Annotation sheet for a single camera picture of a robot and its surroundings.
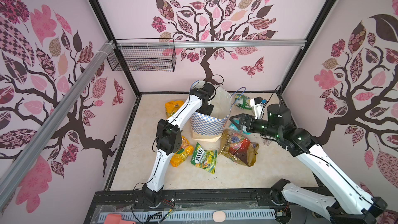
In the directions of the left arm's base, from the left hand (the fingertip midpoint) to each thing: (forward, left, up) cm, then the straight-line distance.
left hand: (204, 113), depth 93 cm
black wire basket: (+30, +38, +22) cm, 53 cm away
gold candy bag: (-19, -18, -5) cm, 26 cm away
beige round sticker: (-51, -6, -11) cm, 52 cm away
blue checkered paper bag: (-13, -3, +5) cm, 15 cm away
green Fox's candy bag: (-25, -1, -8) cm, 27 cm away
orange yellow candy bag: (-21, +10, -5) cm, 24 cm away
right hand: (-18, -13, +20) cm, 31 cm away
